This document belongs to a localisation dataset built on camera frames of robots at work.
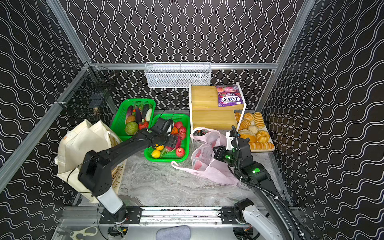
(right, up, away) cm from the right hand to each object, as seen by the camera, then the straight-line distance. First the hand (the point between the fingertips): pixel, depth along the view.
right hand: (213, 148), depth 73 cm
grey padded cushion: (-16, -38, -5) cm, 41 cm away
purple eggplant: (-51, +19, +40) cm, 68 cm away
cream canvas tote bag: (-71, 0, +3) cm, 71 cm away
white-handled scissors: (-59, -39, -2) cm, 71 cm away
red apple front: (-18, -5, +19) cm, 27 cm away
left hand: (-20, +3, +15) cm, 25 cm away
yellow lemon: (-33, -6, +19) cm, 38 cm away
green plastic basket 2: (-19, +12, +33) cm, 40 cm away
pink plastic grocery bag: (-3, -10, +10) cm, 14 cm away
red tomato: (-43, +11, +30) cm, 54 cm away
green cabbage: (-51, +10, +27) cm, 59 cm away
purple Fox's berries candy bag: (+9, +27, +5) cm, 29 cm away
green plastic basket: (-63, +19, +34) cm, 74 cm away
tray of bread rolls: (+32, +11, +33) cm, 47 cm away
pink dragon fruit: (-20, -2, +20) cm, 28 cm away
